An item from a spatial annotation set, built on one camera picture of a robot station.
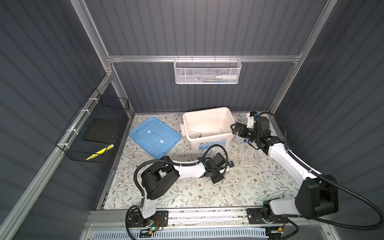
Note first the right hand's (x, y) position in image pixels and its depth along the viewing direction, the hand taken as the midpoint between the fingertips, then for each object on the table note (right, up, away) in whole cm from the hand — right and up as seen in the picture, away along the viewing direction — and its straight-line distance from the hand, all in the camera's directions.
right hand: (239, 127), depth 85 cm
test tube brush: (-11, -4, +23) cm, 26 cm away
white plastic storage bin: (-17, 0, +25) cm, 31 cm away
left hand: (-10, -27, +4) cm, 29 cm away
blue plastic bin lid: (-54, -6, +21) cm, 58 cm away
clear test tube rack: (+8, -16, +10) cm, 21 cm away
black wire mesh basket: (-77, +11, -7) cm, 79 cm away
